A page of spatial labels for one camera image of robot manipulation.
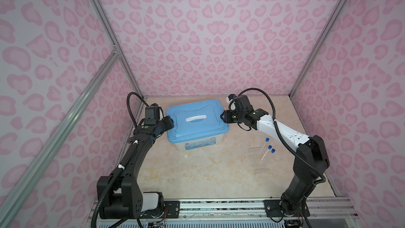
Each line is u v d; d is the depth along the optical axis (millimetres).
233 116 749
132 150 487
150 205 617
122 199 402
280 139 491
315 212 719
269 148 772
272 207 737
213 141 911
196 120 851
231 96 783
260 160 879
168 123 752
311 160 459
